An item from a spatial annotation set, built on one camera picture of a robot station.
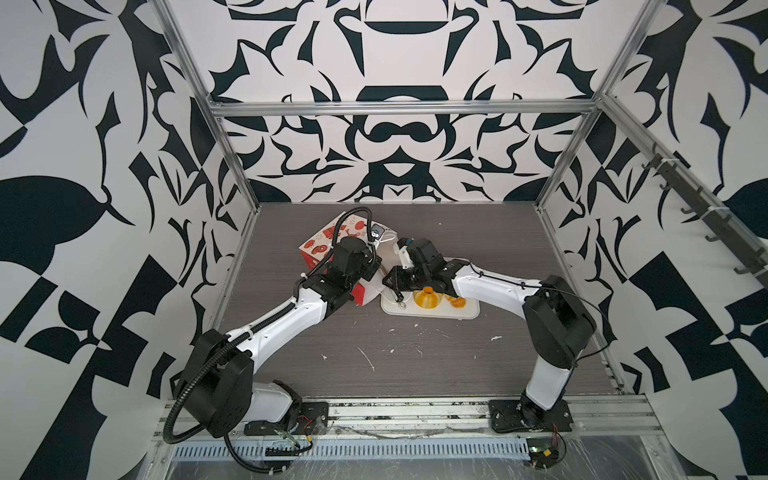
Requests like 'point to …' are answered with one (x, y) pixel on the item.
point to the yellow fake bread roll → (427, 298)
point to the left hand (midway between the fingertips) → (369, 239)
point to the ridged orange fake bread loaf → (457, 302)
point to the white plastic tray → (403, 303)
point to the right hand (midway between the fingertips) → (385, 279)
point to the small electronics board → (544, 451)
